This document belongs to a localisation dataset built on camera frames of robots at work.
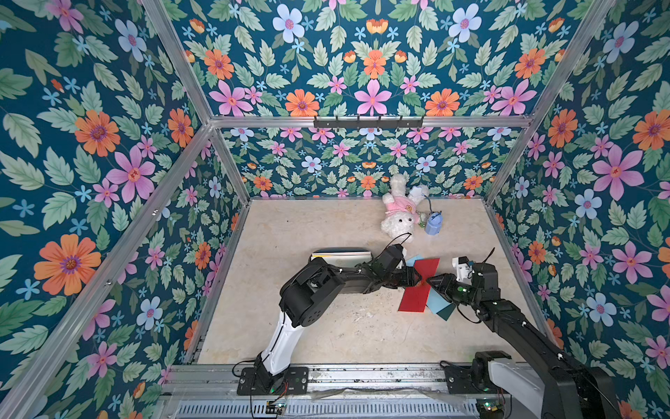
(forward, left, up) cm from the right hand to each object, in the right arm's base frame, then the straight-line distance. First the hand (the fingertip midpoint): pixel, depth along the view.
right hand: (429, 280), depth 84 cm
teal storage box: (+16, +30, -7) cm, 35 cm away
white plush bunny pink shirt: (+29, +7, +1) cm, 30 cm away
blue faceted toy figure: (+27, -7, -3) cm, 28 cm away
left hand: (+3, +1, -5) cm, 6 cm away
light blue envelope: (-3, -4, -10) cm, 11 cm away
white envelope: (+10, +29, -3) cm, 31 cm away
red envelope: (-4, +4, -6) cm, 8 cm away
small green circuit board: (-35, +46, -11) cm, 59 cm away
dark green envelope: (-7, -6, -9) cm, 13 cm away
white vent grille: (-35, +42, -10) cm, 56 cm away
